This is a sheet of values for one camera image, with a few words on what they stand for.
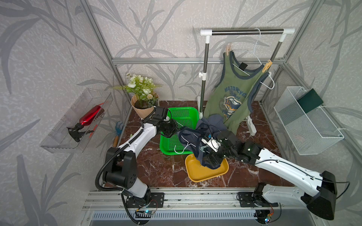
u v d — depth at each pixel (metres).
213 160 0.63
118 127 1.07
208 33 0.63
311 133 0.60
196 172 0.85
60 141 0.61
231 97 0.94
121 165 0.45
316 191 0.39
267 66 0.64
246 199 0.74
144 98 0.97
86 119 0.64
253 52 0.94
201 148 0.76
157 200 0.73
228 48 0.83
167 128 0.74
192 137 0.87
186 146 0.75
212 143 0.61
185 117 1.09
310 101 0.70
